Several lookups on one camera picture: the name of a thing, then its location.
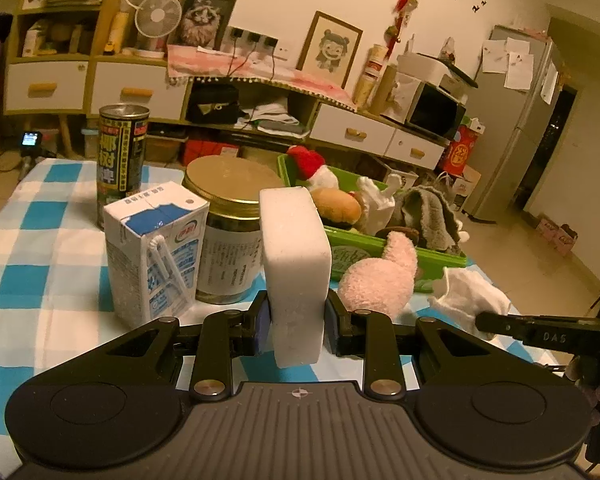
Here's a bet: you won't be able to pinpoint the pink table runner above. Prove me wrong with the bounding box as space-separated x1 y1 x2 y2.
166 44 358 111

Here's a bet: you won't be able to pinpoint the pink plush toy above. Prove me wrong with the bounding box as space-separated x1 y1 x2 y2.
337 230 420 318

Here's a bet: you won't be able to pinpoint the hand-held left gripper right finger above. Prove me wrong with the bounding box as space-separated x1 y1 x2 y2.
325 290 487 402

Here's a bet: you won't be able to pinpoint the red gift box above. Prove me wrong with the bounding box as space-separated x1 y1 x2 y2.
439 117 486 176

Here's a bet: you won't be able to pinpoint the white sponge block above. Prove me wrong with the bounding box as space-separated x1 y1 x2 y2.
258 186 332 371

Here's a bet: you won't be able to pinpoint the wooden shelf cabinet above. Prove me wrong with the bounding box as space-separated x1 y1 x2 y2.
2 0 131 156

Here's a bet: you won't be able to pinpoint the green plastic bin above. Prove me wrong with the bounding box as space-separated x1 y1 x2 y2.
277 154 468 293

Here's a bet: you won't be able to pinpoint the black microwave oven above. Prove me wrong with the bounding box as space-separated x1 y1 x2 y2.
405 81 467 140

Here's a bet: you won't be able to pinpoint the stack of paper cups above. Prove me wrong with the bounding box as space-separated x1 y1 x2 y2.
354 44 391 108

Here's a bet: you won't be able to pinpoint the black bag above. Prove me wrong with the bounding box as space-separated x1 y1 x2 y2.
186 84 248 125

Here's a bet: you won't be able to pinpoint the framed cat picture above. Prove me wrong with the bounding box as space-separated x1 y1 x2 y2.
177 0 237 53

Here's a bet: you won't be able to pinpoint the blue white checkered blanket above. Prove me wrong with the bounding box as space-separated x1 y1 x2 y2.
0 157 581 401

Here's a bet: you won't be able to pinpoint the framed cartoon girl picture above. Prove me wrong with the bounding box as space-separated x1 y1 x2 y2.
296 11 363 88

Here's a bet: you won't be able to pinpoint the wall power outlet strip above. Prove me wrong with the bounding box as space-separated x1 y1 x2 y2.
229 26 276 48

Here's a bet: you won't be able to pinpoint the hamburger plush toy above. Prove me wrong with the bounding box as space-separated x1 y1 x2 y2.
310 187 368 231

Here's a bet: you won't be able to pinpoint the black yellow drink can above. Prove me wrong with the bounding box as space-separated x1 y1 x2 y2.
96 104 151 231

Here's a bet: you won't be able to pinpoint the small white desk fan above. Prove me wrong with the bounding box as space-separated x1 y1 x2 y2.
135 0 181 56

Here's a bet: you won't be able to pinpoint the folded clothes pile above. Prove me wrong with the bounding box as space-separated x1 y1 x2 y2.
240 102 306 136

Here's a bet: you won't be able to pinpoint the white cloth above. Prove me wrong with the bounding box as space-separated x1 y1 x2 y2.
427 266 512 341

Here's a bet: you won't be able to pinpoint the white printer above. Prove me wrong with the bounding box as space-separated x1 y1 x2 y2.
396 52 478 96

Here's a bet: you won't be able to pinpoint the beige bunny doll blue dress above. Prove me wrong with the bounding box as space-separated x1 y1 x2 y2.
355 172 406 236

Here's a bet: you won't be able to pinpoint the red hanging ornament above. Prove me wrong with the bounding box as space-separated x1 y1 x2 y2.
390 0 428 48

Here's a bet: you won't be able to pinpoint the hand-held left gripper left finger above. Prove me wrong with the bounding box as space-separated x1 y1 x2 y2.
97 290 273 402

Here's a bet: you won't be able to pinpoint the blue white milk carton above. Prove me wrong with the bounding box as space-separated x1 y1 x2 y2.
103 183 211 332

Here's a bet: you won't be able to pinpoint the small floor cardboard box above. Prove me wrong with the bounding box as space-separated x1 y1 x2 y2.
535 215 578 256

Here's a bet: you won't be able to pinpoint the silver refrigerator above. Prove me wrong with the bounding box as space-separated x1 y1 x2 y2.
462 25 566 223

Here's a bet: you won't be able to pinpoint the cardboard tube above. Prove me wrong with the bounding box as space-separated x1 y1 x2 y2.
370 65 398 116

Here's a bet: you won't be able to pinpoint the white drawer wooden handle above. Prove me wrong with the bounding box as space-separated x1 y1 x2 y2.
4 60 88 113
90 61 191 120
310 105 396 153
385 130 446 171

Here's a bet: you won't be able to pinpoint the grey fleece cloth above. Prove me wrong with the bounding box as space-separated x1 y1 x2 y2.
395 185 468 256

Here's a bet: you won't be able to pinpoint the yellow bottle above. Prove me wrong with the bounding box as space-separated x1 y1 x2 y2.
105 12 131 56

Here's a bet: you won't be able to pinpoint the gold lid glass jar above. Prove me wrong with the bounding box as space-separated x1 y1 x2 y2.
181 155 283 306

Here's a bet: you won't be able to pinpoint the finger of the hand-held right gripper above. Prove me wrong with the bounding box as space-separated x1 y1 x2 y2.
475 311 528 343

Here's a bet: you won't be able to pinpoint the wooden low cabinet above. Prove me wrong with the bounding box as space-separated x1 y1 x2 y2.
87 52 448 173

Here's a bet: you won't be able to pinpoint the red white santa plush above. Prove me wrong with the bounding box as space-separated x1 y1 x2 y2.
286 145 341 193

